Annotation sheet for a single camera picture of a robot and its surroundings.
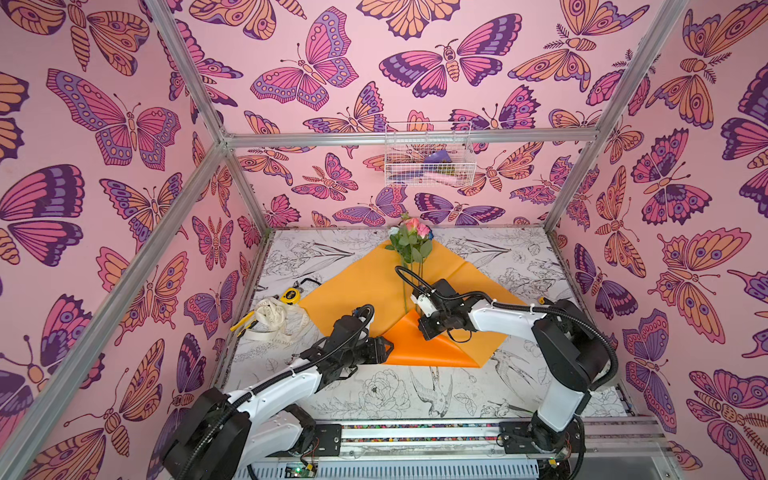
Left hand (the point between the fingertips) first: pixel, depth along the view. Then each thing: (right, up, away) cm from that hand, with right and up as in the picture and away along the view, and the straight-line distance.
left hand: (390, 344), depth 83 cm
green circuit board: (-22, -27, -11) cm, 37 cm away
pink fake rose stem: (+6, +30, +26) cm, 40 cm away
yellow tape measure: (-33, +11, +16) cm, 38 cm away
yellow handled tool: (-47, +4, +12) cm, 48 cm away
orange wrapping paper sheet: (-3, +15, +20) cm, 25 cm away
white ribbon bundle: (-36, +4, +12) cm, 38 cm away
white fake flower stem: (+2, +33, +30) cm, 44 cm away
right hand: (+9, +4, +9) cm, 13 cm away
